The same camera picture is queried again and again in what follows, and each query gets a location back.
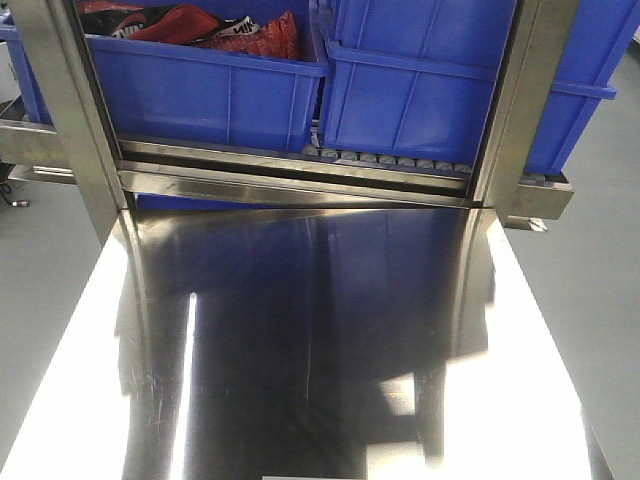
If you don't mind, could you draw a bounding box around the large blue plastic bin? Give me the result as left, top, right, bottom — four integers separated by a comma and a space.
319, 37, 619, 176

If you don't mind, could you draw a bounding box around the blue bin holding red packets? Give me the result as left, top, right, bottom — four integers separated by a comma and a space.
82, 0, 331, 154

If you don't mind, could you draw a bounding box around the blue bin nested inside bin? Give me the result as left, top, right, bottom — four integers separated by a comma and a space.
327, 0, 640, 96

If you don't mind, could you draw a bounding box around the red crinkled packet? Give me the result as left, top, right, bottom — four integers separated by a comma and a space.
199, 10, 301, 61

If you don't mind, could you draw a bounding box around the red and black snack bag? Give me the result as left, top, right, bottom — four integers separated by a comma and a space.
77, 0, 261, 46

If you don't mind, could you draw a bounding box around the steel rack with roller shelves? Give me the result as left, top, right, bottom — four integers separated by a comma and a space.
0, 0, 576, 234

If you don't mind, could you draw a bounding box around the black cable with red plug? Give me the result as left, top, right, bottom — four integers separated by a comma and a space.
0, 169, 31, 209

